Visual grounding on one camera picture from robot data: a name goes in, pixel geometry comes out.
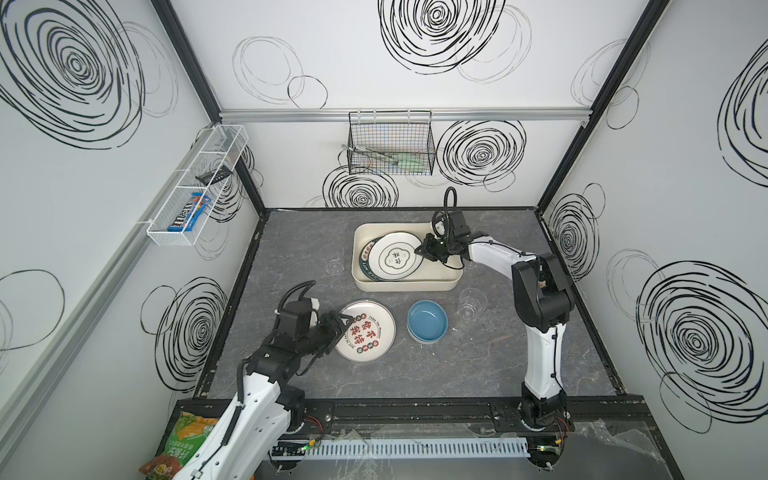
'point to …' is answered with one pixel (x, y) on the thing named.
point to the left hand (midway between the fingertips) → (353, 324)
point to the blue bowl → (427, 322)
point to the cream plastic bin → (433, 275)
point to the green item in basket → (413, 163)
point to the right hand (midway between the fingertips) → (411, 249)
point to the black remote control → (222, 173)
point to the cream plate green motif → (393, 257)
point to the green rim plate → (364, 262)
